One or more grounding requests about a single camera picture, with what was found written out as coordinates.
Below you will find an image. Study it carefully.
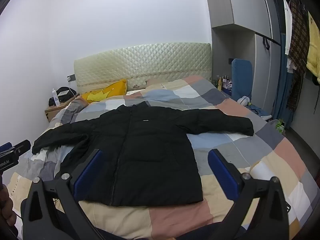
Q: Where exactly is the black hanging rod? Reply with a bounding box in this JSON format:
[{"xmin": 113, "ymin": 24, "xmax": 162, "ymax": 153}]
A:
[{"xmin": 255, "ymin": 32, "xmax": 282, "ymax": 47}]

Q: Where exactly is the blue curtain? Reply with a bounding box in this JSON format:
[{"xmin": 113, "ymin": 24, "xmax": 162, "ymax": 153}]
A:
[{"xmin": 273, "ymin": 32, "xmax": 295, "ymax": 128}]

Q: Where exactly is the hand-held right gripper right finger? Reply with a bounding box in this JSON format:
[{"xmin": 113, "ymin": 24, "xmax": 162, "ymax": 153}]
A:
[{"xmin": 207, "ymin": 149, "xmax": 292, "ymax": 240}]

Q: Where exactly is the white bed sheet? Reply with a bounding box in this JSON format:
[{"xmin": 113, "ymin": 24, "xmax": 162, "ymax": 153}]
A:
[{"xmin": 125, "ymin": 89, "xmax": 148, "ymax": 96}]

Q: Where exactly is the yellow pillow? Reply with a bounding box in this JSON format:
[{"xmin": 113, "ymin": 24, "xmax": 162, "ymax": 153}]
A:
[{"xmin": 79, "ymin": 79, "xmax": 128, "ymax": 103}]

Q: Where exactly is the row of small bottles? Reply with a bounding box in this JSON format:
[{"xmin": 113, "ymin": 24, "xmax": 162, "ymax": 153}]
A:
[{"xmin": 212, "ymin": 75, "xmax": 233, "ymax": 92}]

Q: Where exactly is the person's left hand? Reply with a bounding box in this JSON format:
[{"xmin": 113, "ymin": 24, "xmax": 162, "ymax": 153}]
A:
[{"xmin": 0, "ymin": 185, "xmax": 17, "ymax": 232}]

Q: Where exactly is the white hanging shirt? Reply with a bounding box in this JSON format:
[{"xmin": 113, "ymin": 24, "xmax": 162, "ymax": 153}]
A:
[{"xmin": 283, "ymin": 0, "xmax": 293, "ymax": 55}]

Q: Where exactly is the wooden nightstand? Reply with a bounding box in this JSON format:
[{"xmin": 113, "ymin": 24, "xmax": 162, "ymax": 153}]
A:
[{"xmin": 45, "ymin": 97, "xmax": 76, "ymax": 123}]

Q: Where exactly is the patchwork checked quilt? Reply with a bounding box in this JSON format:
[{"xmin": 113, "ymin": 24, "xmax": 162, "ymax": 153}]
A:
[{"xmin": 6, "ymin": 76, "xmax": 314, "ymax": 240}]

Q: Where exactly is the black bag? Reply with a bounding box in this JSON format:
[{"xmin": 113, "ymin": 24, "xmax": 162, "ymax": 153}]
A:
[{"xmin": 49, "ymin": 87, "xmax": 77, "ymax": 106}]

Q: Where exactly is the patchwork checked pillow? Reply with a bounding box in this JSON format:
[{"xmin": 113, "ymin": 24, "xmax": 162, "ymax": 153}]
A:
[{"xmin": 146, "ymin": 77, "xmax": 177, "ymax": 89}]

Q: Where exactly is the cream quilted headboard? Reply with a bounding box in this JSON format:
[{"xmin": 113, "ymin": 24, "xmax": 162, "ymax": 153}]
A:
[{"xmin": 74, "ymin": 42, "xmax": 212, "ymax": 96}]

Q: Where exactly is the brown patterned hanging garment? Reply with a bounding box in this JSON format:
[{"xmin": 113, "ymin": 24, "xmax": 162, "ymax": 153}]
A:
[{"xmin": 286, "ymin": 0, "xmax": 311, "ymax": 116}]

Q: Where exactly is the yellow fluffy hanging garment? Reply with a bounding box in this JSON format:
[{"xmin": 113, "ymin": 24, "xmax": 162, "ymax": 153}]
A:
[{"xmin": 306, "ymin": 11, "xmax": 320, "ymax": 78}]

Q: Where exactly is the black puffer jacket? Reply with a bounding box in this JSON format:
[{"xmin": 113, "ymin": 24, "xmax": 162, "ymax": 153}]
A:
[{"xmin": 32, "ymin": 104, "xmax": 254, "ymax": 207}]

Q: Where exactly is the grey wardrobe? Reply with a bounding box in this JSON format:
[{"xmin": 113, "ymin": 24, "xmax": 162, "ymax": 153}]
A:
[{"xmin": 203, "ymin": 0, "xmax": 284, "ymax": 122}]

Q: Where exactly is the blue clothes pile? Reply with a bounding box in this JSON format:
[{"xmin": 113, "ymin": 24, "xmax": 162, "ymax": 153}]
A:
[{"xmin": 249, "ymin": 104, "xmax": 272, "ymax": 121}]

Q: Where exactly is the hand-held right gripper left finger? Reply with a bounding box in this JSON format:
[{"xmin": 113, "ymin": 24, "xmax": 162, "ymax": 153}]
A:
[{"xmin": 21, "ymin": 149, "xmax": 104, "ymax": 240}]

